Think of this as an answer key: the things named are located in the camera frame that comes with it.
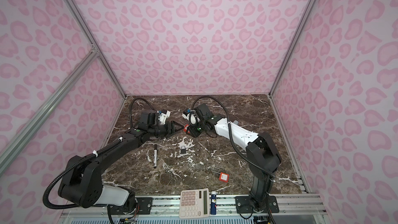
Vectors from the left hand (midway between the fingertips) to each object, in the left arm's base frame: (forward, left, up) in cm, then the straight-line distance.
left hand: (182, 126), depth 82 cm
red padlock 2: (-21, -21, -15) cm, 33 cm away
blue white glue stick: (-33, -15, -15) cm, 39 cm away
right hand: (+1, -4, -4) cm, 5 cm away
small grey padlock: (-5, +1, -17) cm, 18 cm away
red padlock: (-1, -1, -1) cm, 2 cm away
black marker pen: (-9, +17, -16) cm, 25 cm away
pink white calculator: (-33, -6, -15) cm, 37 cm away
